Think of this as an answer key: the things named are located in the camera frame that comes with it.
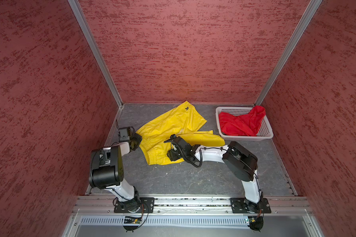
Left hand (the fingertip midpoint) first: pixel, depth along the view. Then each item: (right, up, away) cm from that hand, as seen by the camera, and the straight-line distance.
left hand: (142, 139), depth 97 cm
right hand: (+20, -10, -6) cm, 23 cm away
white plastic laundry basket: (+84, +5, 0) cm, 84 cm away
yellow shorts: (+28, +12, +13) cm, 33 cm away
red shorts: (+70, +10, -1) cm, 71 cm away
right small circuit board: (+64, -38, -26) cm, 79 cm away
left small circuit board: (+1, -37, -25) cm, 45 cm away
